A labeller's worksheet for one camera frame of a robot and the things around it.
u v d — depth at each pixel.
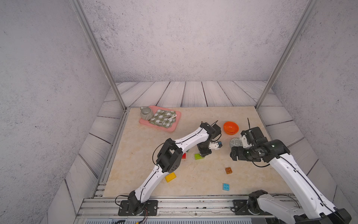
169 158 0.57
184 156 0.91
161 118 1.12
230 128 1.05
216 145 0.84
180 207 0.74
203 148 0.80
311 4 0.70
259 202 0.61
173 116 1.13
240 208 0.71
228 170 0.84
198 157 0.89
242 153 0.66
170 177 0.83
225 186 0.79
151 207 0.73
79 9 0.71
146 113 1.09
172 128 1.08
